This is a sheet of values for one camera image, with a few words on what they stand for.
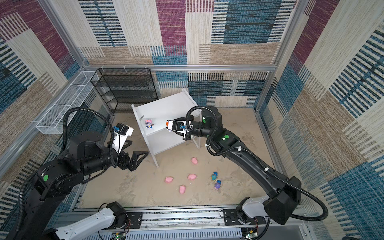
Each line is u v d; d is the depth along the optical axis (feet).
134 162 1.64
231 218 2.39
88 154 1.30
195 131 1.83
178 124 1.61
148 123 2.14
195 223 2.39
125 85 3.55
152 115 2.39
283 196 1.27
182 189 2.69
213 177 2.79
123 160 1.61
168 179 2.79
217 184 2.73
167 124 1.69
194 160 3.01
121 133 1.55
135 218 2.45
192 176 2.79
